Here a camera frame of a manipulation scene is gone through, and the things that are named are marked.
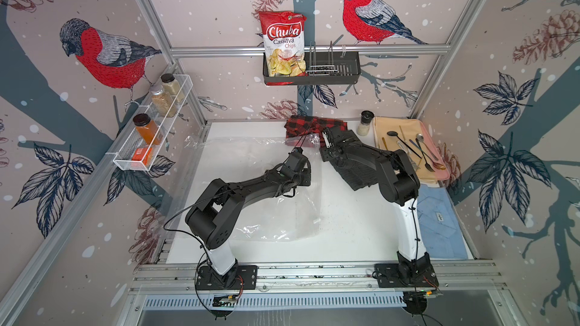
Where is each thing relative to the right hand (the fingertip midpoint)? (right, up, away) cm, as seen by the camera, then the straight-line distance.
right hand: (328, 150), depth 108 cm
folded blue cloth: (+39, -28, -25) cm, 54 cm away
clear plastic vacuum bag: (-18, -25, -20) cm, 37 cm away
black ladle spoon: (+35, +9, +6) cm, 36 cm away
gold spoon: (+29, +4, +3) cm, 29 cm away
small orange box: (-62, +1, -42) cm, 74 cm away
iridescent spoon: (+49, -6, -6) cm, 50 cm away
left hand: (-9, -8, -16) cm, 20 cm away
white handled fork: (+39, -7, -7) cm, 40 cm away
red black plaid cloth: (-9, +9, +5) cm, 14 cm away
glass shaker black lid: (+19, +16, -1) cm, 24 cm away
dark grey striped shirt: (+11, -9, -11) cm, 18 cm away
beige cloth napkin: (+43, +7, +7) cm, 45 cm away
